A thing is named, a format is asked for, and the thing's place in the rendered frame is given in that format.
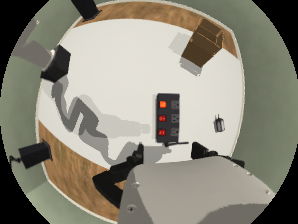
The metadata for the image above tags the brown cardboard box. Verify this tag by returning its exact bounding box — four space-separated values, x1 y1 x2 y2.
181 18 223 68

